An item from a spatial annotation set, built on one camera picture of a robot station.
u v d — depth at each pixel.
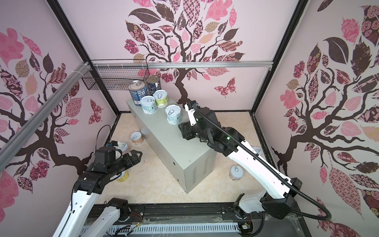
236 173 0.83
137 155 0.68
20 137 0.53
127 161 0.63
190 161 0.56
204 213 0.76
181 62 0.93
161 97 0.72
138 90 0.69
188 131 0.55
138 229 0.70
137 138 0.98
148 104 0.69
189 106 0.54
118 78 1.22
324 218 0.37
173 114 0.65
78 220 0.42
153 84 0.73
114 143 0.66
